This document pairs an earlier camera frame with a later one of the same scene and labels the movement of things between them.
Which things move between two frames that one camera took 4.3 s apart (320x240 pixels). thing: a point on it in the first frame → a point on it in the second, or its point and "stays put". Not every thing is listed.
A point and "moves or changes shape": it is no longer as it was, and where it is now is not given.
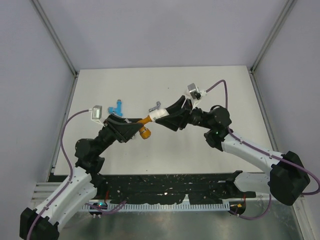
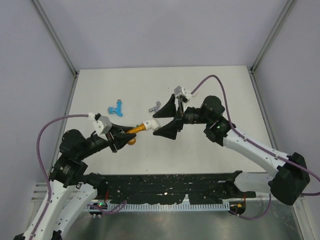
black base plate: [219, 188] stays put
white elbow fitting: [158, 113] moves or changes shape
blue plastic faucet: [117, 111] stays put
